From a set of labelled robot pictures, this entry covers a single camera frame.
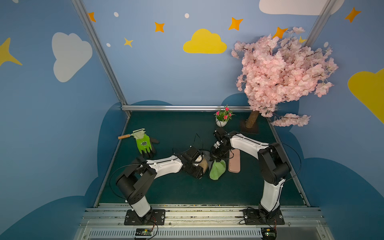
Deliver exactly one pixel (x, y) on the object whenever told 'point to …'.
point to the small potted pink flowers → (223, 116)
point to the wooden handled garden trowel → (137, 134)
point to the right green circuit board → (268, 233)
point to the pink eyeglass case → (234, 162)
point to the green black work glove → (144, 143)
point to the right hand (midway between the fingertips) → (211, 160)
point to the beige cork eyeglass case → (204, 164)
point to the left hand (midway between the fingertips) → (199, 170)
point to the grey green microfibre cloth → (217, 168)
